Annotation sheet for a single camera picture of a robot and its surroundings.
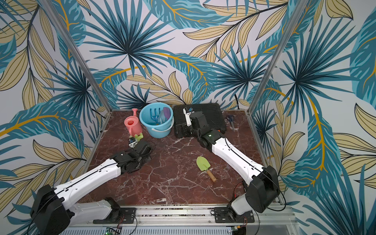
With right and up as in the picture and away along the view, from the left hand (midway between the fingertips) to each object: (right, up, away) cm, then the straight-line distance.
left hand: (145, 157), depth 82 cm
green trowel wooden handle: (+33, -7, +9) cm, 35 cm away
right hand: (+21, +19, -3) cm, 29 cm away
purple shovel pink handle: (+9, +27, +19) cm, 34 cm away
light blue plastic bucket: (+3, +23, +19) cm, 30 cm away
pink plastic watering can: (-13, +19, +16) cm, 28 cm away
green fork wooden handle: (-5, +10, +1) cm, 12 cm away
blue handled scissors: (+57, +23, +33) cm, 70 cm away
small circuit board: (+55, -18, 0) cm, 58 cm away
